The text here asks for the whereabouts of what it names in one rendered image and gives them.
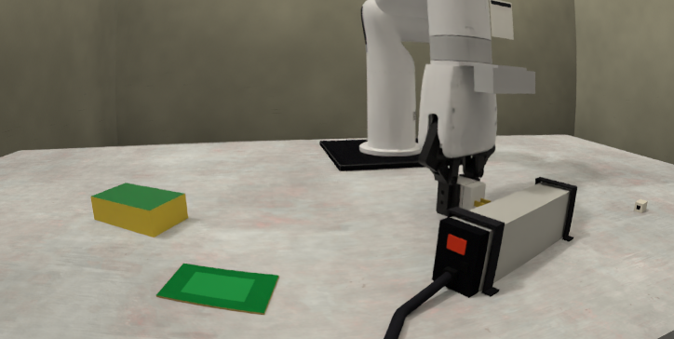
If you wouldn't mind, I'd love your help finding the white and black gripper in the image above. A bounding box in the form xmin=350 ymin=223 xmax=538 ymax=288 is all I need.
xmin=418 ymin=61 xmax=497 ymax=216

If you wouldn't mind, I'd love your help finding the white charger with brass prongs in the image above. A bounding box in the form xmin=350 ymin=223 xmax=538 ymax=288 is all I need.
xmin=457 ymin=175 xmax=491 ymax=210

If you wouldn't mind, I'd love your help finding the flat green rectangular pad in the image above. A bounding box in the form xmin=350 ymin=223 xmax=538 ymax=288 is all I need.
xmin=156 ymin=264 xmax=279 ymax=315

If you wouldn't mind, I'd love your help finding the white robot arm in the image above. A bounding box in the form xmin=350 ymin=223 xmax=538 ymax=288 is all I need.
xmin=359 ymin=0 xmax=535 ymax=156

